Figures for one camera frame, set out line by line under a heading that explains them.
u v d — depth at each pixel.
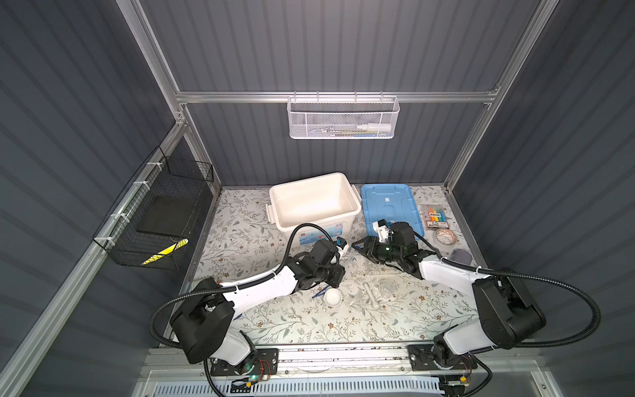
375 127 0.87
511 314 0.44
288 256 0.61
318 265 0.64
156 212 0.73
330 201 1.20
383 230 0.83
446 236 1.02
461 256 0.93
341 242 0.75
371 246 0.77
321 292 0.87
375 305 0.83
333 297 0.85
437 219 1.06
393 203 1.14
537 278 0.43
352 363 0.74
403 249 0.70
